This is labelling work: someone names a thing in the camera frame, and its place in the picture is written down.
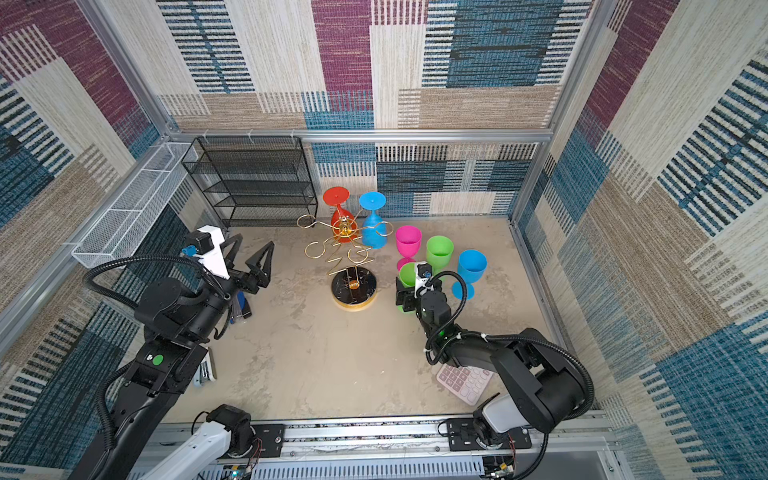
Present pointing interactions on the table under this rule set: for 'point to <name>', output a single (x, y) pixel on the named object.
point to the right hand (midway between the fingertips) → (411, 279)
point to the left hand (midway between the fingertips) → (254, 236)
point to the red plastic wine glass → (343, 224)
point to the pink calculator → (467, 382)
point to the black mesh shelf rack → (254, 181)
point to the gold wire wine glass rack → (353, 287)
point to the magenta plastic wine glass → (408, 240)
